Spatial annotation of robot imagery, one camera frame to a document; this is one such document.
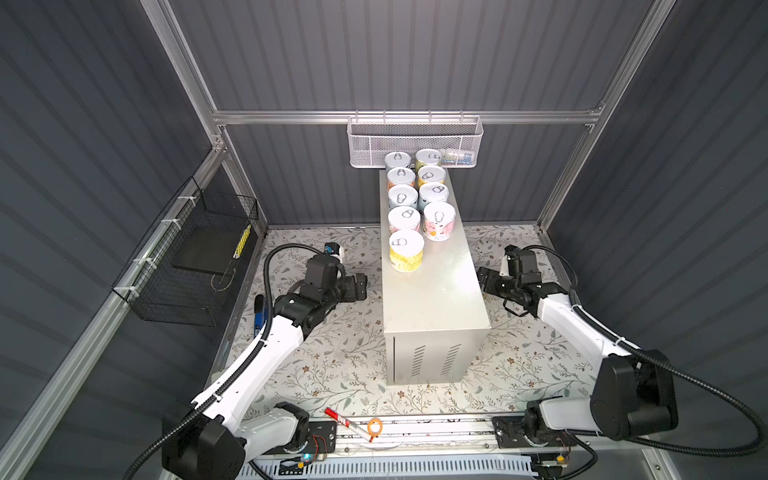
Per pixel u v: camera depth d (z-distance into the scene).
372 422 0.76
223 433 0.38
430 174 0.77
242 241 0.80
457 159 0.89
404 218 0.67
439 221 0.67
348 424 0.75
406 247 0.62
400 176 0.77
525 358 0.87
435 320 0.58
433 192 0.73
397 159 0.82
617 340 0.46
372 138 0.83
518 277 0.67
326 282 0.59
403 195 0.72
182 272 0.72
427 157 0.83
